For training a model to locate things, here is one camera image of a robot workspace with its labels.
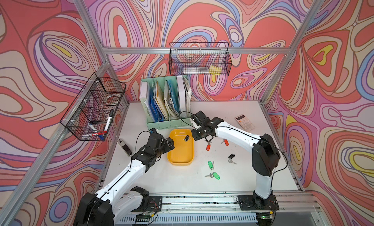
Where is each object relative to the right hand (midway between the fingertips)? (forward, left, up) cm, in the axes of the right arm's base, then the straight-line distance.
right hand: (196, 138), depth 89 cm
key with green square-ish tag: (-20, -9, -9) cm, 23 cm away
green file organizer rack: (+20, +18, +13) cm, 30 cm away
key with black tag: (+5, +6, -8) cm, 11 cm away
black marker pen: (-2, +43, +24) cm, 49 cm away
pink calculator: (+16, -37, -7) cm, 41 cm away
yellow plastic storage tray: (-6, +9, -8) cm, 14 cm away
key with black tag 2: (-11, -20, -9) cm, 25 cm away
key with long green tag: (-14, -8, -9) cm, 18 cm away
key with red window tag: (-1, -8, -10) cm, 13 cm away
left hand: (-4, +16, +2) cm, 17 cm away
